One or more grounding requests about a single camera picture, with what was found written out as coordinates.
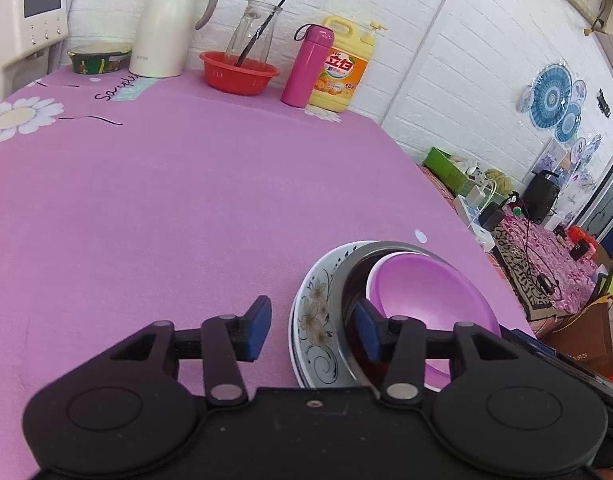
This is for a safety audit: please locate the clear glass pitcher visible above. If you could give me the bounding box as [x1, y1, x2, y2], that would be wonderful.
[225, 0, 282, 66]

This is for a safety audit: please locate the black speaker device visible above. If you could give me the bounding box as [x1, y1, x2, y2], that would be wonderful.
[521, 170, 561, 224]

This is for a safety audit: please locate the black power adapter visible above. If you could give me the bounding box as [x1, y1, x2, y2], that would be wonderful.
[478, 203, 505, 232]

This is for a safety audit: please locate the pink thermos bottle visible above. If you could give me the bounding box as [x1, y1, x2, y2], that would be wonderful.
[280, 24, 335, 108]

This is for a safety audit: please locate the red plastic colander basket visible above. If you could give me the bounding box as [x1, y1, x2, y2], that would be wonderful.
[199, 51, 280, 96]

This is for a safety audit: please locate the stainless steel bowl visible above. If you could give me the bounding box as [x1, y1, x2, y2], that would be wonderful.
[328, 240, 444, 390]

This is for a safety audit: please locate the green patterned round tin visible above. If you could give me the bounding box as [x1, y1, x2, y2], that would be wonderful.
[68, 41, 132, 75]

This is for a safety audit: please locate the cream thermos jug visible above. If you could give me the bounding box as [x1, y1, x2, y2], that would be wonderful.
[128, 0, 218, 79]

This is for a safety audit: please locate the dark stirring stick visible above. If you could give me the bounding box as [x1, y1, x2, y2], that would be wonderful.
[236, 0, 286, 66]

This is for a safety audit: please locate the green storage box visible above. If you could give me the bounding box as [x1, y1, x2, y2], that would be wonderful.
[423, 148, 475, 196]

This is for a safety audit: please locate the white power strip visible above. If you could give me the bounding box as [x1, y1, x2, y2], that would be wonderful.
[453, 195, 495, 252]

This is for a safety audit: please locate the yellow dish soap bottle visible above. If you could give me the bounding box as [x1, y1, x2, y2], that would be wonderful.
[309, 15, 387, 113]

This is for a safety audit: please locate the pink floral tablecloth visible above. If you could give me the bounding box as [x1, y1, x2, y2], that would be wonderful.
[0, 70, 528, 479]

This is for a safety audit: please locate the white floral plate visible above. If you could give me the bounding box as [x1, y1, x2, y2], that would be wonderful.
[288, 240, 369, 389]

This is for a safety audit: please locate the blue round wall decoration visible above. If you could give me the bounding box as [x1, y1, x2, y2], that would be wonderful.
[516, 62, 587, 145]

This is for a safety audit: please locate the purple plastic bowl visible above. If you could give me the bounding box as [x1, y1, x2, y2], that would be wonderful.
[353, 252, 501, 391]

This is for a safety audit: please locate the white countertop appliance with screen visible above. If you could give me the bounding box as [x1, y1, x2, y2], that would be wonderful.
[0, 0, 68, 102]

